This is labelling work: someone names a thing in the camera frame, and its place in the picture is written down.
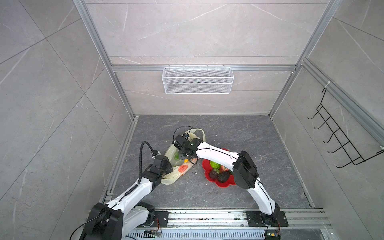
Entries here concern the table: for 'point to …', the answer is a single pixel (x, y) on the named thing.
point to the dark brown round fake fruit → (213, 174)
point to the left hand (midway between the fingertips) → (168, 161)
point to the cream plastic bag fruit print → (180, 167)
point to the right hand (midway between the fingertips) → (183, 153)
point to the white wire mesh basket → (195, 80)
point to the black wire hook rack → (339, 135)
